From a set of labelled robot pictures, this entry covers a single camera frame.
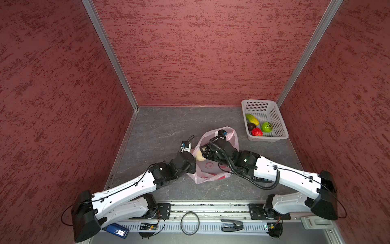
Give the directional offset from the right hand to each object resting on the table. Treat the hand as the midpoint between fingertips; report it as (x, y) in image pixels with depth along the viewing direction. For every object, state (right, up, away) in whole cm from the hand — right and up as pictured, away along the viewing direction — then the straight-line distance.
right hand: (202, 153), depth 73 cm
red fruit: (+37, +9, +25) cm, 46 cm away
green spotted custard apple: (+45, +12, +27) cm, 54 cm away
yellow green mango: (+37, +18, +34) cm, 53 cm away
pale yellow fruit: (-1, -1, -3) cm, 3 cm away
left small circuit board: (-28, -36, -1) cm, 45 cm away
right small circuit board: (+35, -36, -2) cm, 50 cm away
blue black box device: (-38, -33, -7) cm, 51 cm away
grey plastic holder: (+52, -32, -4) cm, 61 cm away
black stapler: (+14, -33, -4) cm, 36 cm away
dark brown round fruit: (+35, +13, +30) cm, 48 cm away
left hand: (-4, -6, +4) cm, 8 cm away
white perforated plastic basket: (+51, +24, +44) cm, 72 cm away
